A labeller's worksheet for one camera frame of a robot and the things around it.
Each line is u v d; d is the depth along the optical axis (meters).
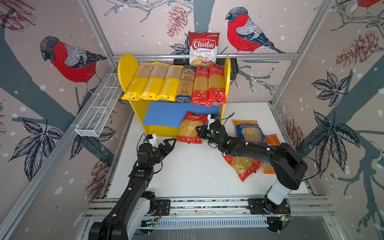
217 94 0.65
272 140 0.94
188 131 0.85
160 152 0.73
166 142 0.73
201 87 0.69
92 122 0.71
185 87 0.70
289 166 0.46
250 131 0.98
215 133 0.65
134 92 0.67
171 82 0.73
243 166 0.84
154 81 0.73
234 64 0.92
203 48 0.84
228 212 0.73
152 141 0.75
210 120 0.78
